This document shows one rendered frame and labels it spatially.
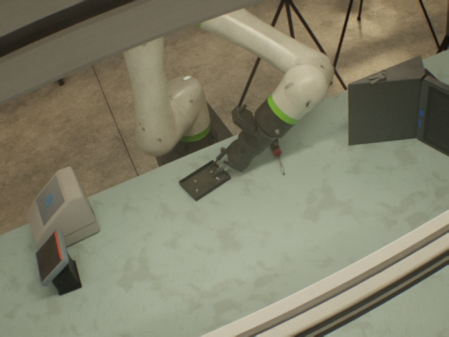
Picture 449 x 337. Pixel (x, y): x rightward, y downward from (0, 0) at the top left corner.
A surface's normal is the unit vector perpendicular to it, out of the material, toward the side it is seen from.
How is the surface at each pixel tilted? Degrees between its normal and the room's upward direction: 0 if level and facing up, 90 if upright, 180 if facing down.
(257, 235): 0
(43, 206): 30
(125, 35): 90
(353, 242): 0
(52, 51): 90
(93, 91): 0
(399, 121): 90
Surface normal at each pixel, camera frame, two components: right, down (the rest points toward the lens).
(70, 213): 0.44, 0.59
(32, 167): -0.16, -0.69
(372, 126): -0.01, 0.72
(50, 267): -0.62, -0.39
